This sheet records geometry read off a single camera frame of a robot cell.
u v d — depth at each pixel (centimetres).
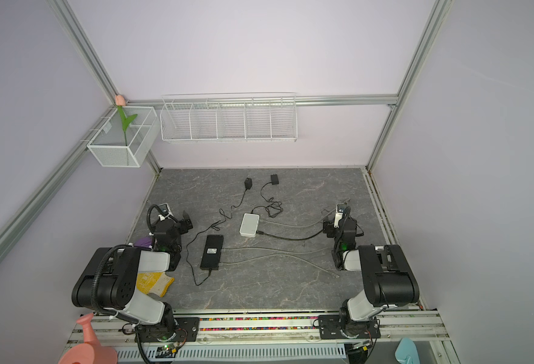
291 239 96
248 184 111
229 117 99
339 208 82
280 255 91
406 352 70
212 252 89
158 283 82
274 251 91
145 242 93
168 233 70
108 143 89
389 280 45
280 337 74
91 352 61
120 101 89
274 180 116
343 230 71
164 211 78
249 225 97
